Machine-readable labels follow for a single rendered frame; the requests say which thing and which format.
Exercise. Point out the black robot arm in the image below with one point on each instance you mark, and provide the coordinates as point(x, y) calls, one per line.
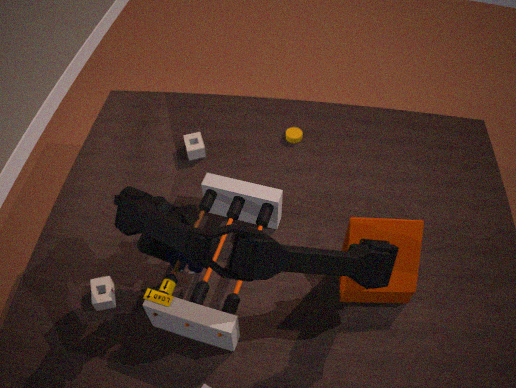
point(255, 255)

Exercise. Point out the yellow short cylinder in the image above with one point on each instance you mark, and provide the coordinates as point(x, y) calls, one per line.
point(294, 135)

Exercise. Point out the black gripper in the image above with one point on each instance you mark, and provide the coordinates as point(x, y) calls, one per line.
point(152, 247)

